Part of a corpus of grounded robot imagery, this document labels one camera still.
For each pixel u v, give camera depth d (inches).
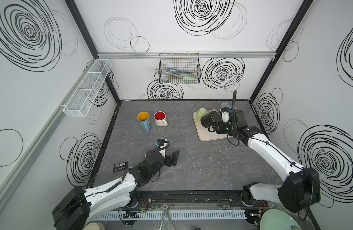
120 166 33.3
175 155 28.4
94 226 24.1
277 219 26.5
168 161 27.9
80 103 28.7
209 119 31.6
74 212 16.0
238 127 24.4
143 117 39.0
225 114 28.9
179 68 34.9
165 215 26.8
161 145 26.7
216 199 29.8
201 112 39.1
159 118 41.0
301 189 15.7
